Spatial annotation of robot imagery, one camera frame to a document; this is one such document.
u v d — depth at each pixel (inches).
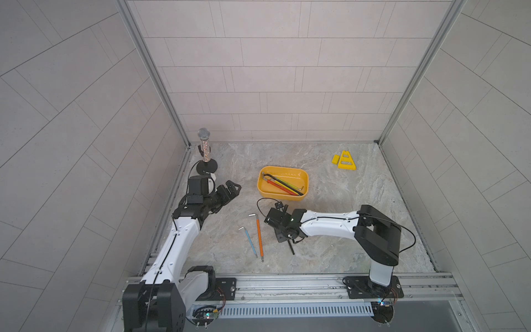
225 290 27.9
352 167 41.4
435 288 28.4
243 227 33.8
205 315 25.7
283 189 38.1
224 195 27.5
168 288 15.3
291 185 38.7
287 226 24.5
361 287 27.8
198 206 22.3
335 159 42.8
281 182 39.0
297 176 39.2
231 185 28.4
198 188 24.0
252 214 34.4
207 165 41.4
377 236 17.9
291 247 31.7
